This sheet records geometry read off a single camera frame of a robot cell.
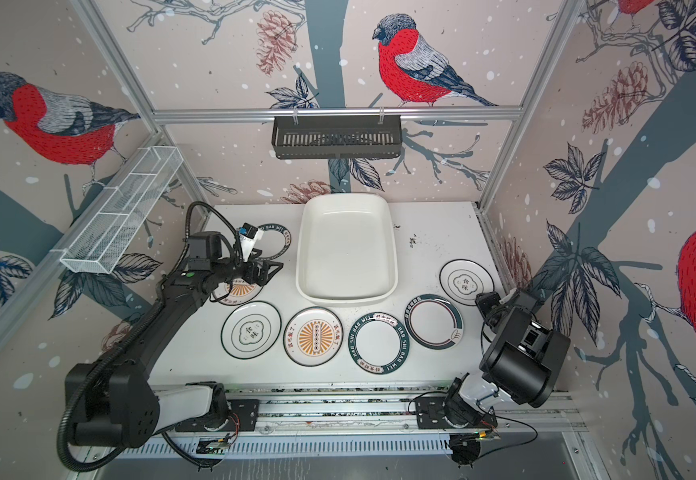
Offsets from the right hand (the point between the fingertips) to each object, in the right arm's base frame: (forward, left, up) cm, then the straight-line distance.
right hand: (483, 301), depth 92 cm
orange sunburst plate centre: (-13, +52, 0) cm, 54 cm away
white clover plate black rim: (-12, +71, +1) cm, 72 cm away
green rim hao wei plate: (-14, +33, -1) cm, 36 cm away
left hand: (+1, +64, +20) cm, 67 cm away
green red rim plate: (-6, +16, -2) cm, 17 cm away
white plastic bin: (+17, +44, +3) cm, 48 cm away
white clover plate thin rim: (+8, +5, -1) cm, 10 cm away
